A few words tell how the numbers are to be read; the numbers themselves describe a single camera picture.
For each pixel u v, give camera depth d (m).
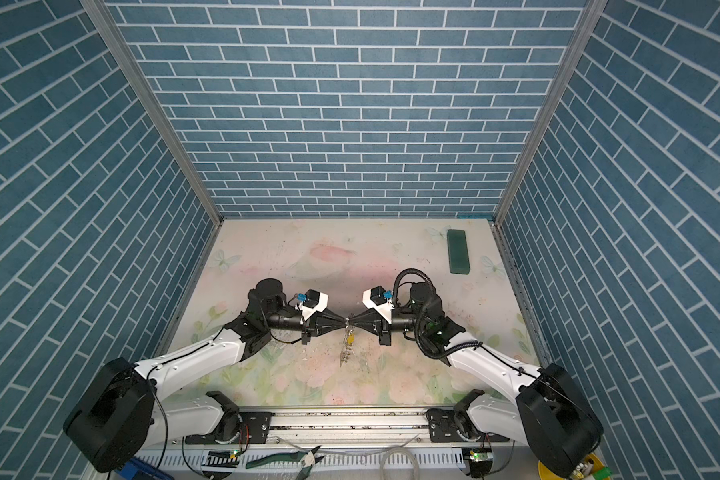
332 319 0.71
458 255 1.09
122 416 0.41
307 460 0.69
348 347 0.87
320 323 0.67
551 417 0.41
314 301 0.63
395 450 0.70
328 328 0.71
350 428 0.75
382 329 0.65
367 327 0.72
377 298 0.62
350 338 0.87
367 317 0.69
